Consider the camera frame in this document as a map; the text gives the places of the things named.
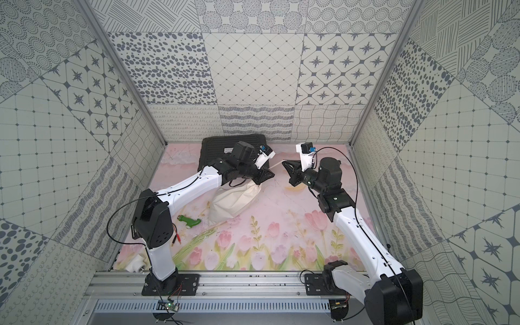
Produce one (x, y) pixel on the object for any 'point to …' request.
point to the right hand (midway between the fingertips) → (284, 163)
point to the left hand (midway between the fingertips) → (272, 168)
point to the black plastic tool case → (221, 147)
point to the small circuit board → (172, 306)
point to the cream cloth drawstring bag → (229, 201)
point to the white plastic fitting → (135, 264)
